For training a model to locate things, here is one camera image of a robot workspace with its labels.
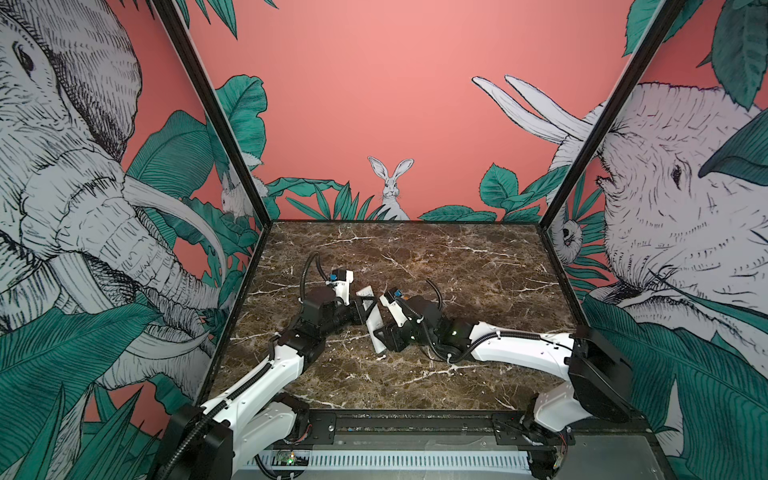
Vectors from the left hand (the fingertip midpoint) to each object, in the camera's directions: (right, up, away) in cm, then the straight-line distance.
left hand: (377, 297), depth 78 cm
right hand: (0, -8, -2) cm, 8 cm away
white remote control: (0, -6, 0) cm, 6 cm away
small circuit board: (-20, -37, -8) cm, 43 cm away
